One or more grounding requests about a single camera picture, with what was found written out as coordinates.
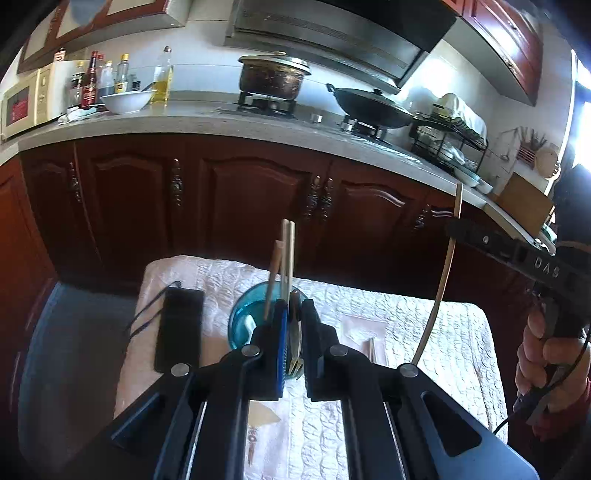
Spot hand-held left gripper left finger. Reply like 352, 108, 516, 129
108, 299, 289, 480

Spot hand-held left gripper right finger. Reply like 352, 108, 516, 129
301, 299, 539, 480

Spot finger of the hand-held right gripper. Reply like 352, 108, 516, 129
445, 219, 522, 265

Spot metal spoon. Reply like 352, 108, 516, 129
287, 288, 305, 380

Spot white utensil holder teal rim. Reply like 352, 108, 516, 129
228, 281, 309, 381

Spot person's right hand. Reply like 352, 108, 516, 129
515, 305, 591, 416

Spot wooden cutting board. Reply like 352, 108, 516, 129
496, 173, 556, 237

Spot white dishes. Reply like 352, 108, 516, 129
452, 159, 495, 195

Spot white embroidered tablecloth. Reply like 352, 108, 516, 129
115, 255, 509, 480

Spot black smartphone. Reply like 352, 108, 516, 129
154, 287, 205, 374

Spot round pale board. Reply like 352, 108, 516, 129
534, 145, 560, 180

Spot white cloth cover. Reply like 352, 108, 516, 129
434, 92, 488, 139

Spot red wooden base cabinets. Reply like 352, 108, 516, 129
0, 134, 555, 416

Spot black wok with lid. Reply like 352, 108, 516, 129
326, 83, 414, 130

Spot gas stove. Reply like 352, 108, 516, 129
217, 91, 393, 144

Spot grey stone kitchen countertop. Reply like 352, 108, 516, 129
0, 99, 555, 245

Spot steel range hood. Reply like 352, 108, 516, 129
224, 0, 458, 95

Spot dark cooking pot with lid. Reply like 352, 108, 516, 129
238, 52, 312, 100

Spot white ceramic bowl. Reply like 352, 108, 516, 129
99, 89, 158, 115

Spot yellow cooking oil bottle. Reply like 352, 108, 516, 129
151, 45, 175, 104

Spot white rag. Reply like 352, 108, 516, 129
58, 105, 100, 124

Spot clear bottle yellow cap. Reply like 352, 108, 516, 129
115, 54, 131, 93

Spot clear bottle white cap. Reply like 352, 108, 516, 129
100, 60, 116, 97

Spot dark sauce bottle red label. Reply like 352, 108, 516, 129
82, 51, 100, 109

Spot clear bottle dark cap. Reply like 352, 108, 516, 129
70, 61, 86, 108

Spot white cylindrical container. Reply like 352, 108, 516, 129
48, 59, 77, 116

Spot cream microwave oven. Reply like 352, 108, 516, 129
0, 65, 58, 139

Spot wall chopstick basket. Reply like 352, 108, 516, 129
515, 127, 550, 162

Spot black wire dish rack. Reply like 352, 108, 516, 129
410, 108, 489, 174

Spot black phone cable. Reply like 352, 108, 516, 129
127, 281, 183, 340

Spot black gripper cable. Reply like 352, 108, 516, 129
492, 323, 591, 435

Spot red wooden wall cabinets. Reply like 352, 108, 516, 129
438, 0, 546, 107

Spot wooden wall cabinets cream panels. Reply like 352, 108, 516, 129
16, 0, 192, 75

